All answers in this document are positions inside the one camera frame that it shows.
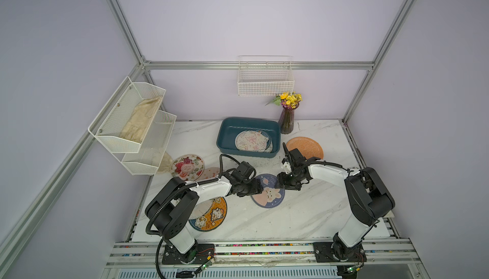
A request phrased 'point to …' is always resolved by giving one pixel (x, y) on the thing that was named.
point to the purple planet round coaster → (271, 197)
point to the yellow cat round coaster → (213, 218)
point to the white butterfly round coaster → (252, 141)
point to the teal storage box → (230, 127)
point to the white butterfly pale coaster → (200, 209)
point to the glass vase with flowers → (289, 102)
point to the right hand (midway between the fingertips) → (276, 188)
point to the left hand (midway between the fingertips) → (257, 191)
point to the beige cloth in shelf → (139, 120)
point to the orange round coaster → (307, 146)
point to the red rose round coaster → (189, 167)
